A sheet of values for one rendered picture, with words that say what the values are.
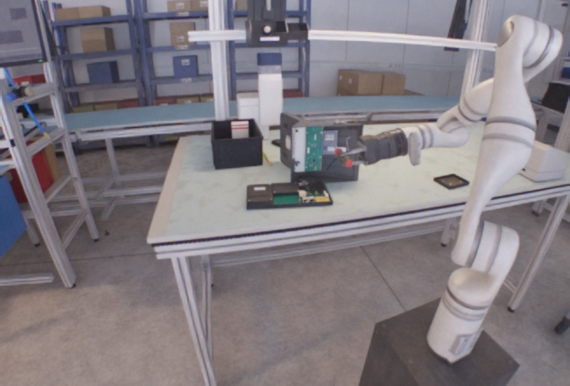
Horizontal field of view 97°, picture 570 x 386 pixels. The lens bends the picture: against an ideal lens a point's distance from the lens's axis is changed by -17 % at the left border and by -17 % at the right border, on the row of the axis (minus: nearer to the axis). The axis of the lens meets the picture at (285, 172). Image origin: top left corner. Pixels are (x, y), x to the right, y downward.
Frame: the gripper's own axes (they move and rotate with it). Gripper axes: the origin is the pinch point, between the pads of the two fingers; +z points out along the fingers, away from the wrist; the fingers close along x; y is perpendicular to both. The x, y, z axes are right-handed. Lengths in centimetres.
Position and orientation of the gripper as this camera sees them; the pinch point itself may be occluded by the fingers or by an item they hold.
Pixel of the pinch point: (341, 160)
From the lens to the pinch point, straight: 77.5
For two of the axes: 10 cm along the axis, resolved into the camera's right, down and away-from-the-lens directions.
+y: -1.5, -4.1, 9.0
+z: -9.7, 2.4, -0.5
